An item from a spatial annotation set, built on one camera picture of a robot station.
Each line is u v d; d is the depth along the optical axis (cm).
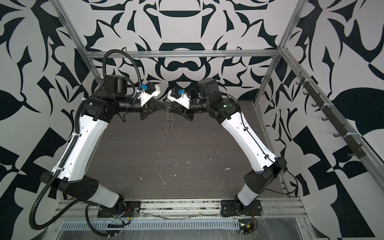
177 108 57
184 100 53
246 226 71
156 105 59
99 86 107
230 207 74
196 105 55
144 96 52
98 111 43
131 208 73
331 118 55
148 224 65
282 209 77
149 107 55
